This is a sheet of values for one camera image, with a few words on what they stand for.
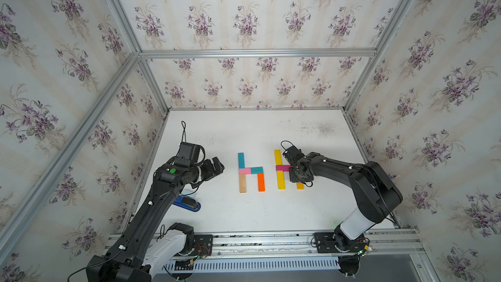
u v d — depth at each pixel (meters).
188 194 0.62
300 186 0.88
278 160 0.95
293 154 0.76
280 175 0.91
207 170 0.68
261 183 0.90
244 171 0.93
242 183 0.90
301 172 0.68
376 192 0.46
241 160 0.96
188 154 0.58
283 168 0.92
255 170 0.93
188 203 0.80
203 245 0.72
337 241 0.66
